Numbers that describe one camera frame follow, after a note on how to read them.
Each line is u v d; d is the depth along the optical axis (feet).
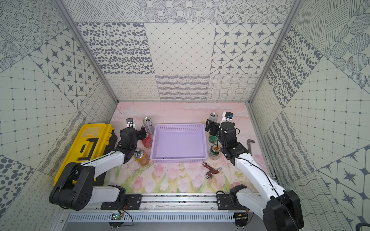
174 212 2.35
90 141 2.57
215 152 2.68
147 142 2.90
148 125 2.98
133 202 2.41
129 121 2.51
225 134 1.91
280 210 1.26
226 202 2.43
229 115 2.25
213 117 3.06
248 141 3.13
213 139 3.02
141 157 2.62
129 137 2.24
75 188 1.39
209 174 2.63
